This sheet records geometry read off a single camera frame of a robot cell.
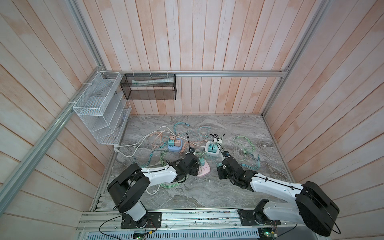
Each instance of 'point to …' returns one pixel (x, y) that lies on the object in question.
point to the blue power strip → (176, 148)
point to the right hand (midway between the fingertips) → (218, 168)
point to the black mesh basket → (149, 86)
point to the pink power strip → (204, 169)
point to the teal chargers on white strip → (212, 148)
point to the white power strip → (218, 142)
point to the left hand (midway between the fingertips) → (192, 167)
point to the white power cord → (117, 149)
